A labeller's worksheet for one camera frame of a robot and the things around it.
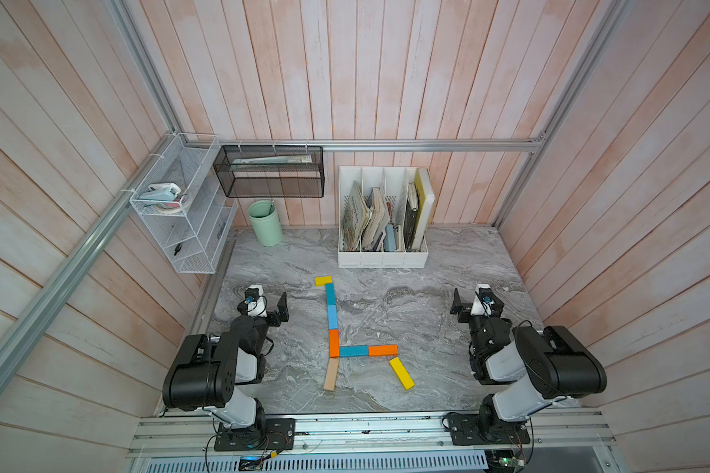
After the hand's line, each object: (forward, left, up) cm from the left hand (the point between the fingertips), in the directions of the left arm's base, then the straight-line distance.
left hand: (272, 294), depth 90 cm
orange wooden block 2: (-14, -35, -9) cm, 38 cm away
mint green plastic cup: (+29, +7, +6) cm, 30 cm away
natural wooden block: (-22, -19, -7) cm, 30 cm away
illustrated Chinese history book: (+26, -27, +8) cm, 38 cm away
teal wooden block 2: (-15, -26, -7) cm, 31 cm away
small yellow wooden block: (+11, -14, -9) cm, 20 cm away
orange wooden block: (-12, -20, -9) cm, 25 cm away
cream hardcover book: (+25, -49, +15) cm, 57 cm away
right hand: (+1, -62, +3) cm, 62 cm away
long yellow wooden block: (-21, -40, -8) cm, 46 cm away
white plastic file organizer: (+26, -33, +7) cm, 43 cm away
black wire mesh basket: (+42, +5, +17) cm, 45 cm away
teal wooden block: (+6, -17, -9) cm, 20 cm away
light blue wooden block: (-5, -19, -7) cm, 21 cm away
